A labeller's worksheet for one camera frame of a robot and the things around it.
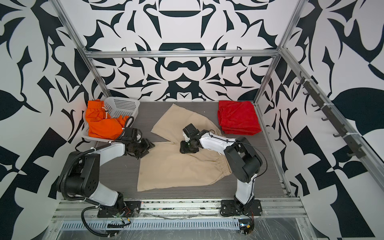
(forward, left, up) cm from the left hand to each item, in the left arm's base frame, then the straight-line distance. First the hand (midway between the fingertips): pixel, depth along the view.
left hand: (152, 145), depth 93 cm
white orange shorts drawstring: (+24, +33, +6) cm, 41 cm away
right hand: (-4, -19, +1) cm, 19 cm away
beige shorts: (-13, -7, -2) cm, 15 cm away
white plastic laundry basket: (+32, +30, +1) cm, 44 cm away
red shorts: (+22, -59, -3) cm, 63 cm away
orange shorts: (+12, +32, +6) cm, 35 cm away
